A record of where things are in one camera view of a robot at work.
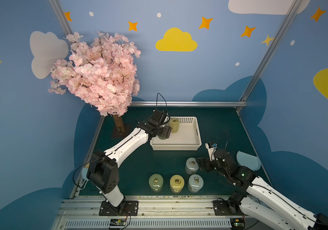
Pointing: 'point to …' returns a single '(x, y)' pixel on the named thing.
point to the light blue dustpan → (250, 161)
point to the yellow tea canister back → (174, 123)
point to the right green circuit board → (237, 224)
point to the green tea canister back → (161, 138)
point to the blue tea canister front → (195, 183)
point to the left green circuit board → (117, 222)
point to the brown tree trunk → (119, 123)
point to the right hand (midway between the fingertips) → (205, 155)
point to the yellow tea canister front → (177, 183)
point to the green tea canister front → (156, 182)
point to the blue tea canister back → (192, 166)
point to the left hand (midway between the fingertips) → (163, 126)
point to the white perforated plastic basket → (187, 138)
